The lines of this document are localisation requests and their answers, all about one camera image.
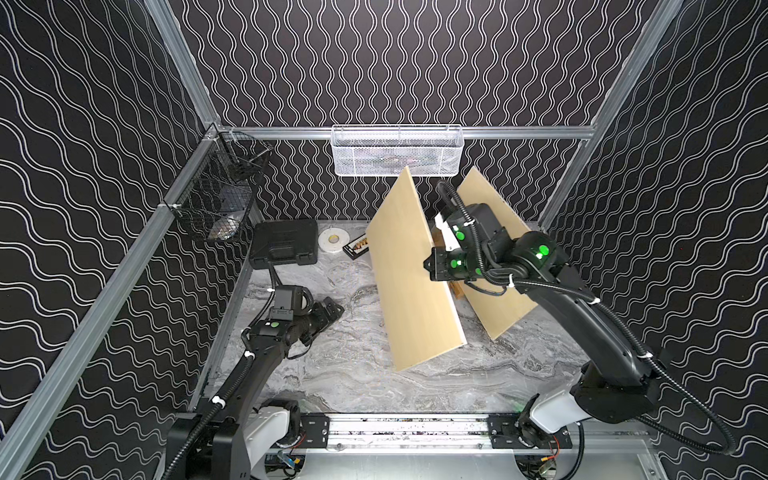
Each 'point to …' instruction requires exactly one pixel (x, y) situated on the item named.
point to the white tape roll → (333, 240)
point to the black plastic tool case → (283, 242)
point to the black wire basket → (215, 190)
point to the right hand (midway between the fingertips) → (426, 259)
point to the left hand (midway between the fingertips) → (334, 313)
